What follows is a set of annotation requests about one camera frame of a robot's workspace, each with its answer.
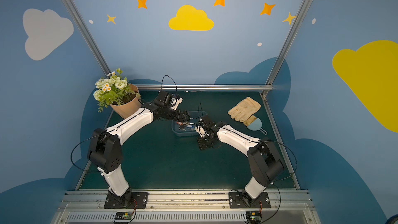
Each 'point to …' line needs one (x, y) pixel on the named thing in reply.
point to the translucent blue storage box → (187, 128)
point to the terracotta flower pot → (125, 109)
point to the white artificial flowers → (113, 89)
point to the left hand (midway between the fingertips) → (183, 114)
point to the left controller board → (123, 215)
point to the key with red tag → (182, 126)
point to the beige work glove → (244, 110)
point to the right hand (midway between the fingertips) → (202, 144)
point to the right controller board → (254, 217)
